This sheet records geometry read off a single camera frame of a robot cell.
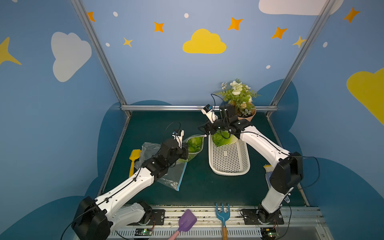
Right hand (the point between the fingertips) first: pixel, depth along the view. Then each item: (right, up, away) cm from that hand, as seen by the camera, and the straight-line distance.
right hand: (205, 122), depth 84 cm
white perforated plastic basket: (+18, -24, +12) cm, 32 cm away
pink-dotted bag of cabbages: (-8, -19, -2) cm, 20 cm away
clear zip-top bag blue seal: (-19, -33, +2) cm, 38 cm away
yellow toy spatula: (-45, -21, +12) cm, 51 cm away
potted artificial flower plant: (+23, +16, +10) cm, 30 cm away
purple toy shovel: (-11, -50, -11) cm, 52 cm away
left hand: (-8, -11, -6) cm, 15 cm away
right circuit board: (+30, -54, -12) cm, 63 cm away
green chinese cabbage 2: (+9, -8, -10) cm, 15 cm away
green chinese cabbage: (-6, -13, +7) cm, 16 cm away
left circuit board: (-31, -53, -13) cm, 63 cm away
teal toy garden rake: (+8, -48, -10) cm, 50 cm away
